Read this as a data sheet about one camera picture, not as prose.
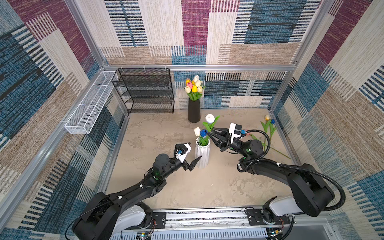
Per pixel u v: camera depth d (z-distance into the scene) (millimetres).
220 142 644
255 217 730
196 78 892
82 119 705
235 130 585
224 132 661
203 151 758
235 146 649
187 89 878
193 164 687
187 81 937
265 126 1095
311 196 435
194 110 1087
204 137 744
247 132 595
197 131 710
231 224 729
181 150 634
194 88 893
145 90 1097
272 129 1078
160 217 760
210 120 574
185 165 687
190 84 893
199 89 875
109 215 411
